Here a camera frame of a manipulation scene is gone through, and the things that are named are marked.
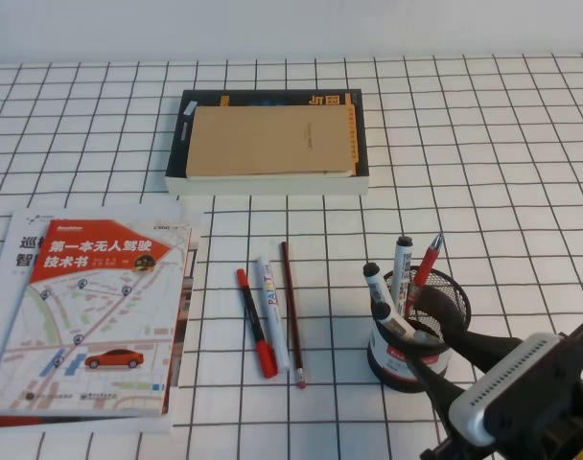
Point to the tan kraft notebook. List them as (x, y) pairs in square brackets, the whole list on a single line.
[(268, 141)]

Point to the dark red pencil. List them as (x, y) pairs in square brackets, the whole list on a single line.
[(292, 316)]

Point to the red gel pen in holder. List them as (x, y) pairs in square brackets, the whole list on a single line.
[(423, 272)]

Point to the large black book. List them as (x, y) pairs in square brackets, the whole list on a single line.
[(180, 184)]

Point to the black mesh pen holder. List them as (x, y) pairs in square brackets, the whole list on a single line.
[(392, 359)]

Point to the red white car book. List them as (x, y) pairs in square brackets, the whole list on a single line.
[(94, 332)]

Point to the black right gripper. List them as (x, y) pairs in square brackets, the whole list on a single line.
[(539, 417)]

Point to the white marker tall in holder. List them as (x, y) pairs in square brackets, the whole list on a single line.
[(401, 272)]

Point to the white marker lying in holder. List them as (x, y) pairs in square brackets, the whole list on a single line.
[(397, 324)]

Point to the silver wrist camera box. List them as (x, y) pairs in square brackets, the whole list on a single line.
[(505, 388)]

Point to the white book under stack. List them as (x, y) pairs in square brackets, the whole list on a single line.
[(25, 236)]

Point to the white marker left in holder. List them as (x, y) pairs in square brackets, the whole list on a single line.
[(378, 288)]

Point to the white paint marker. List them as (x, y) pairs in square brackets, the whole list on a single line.
[(275, 326)]

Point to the red black marker pen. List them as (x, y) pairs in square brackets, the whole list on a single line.
[(264, 352)]

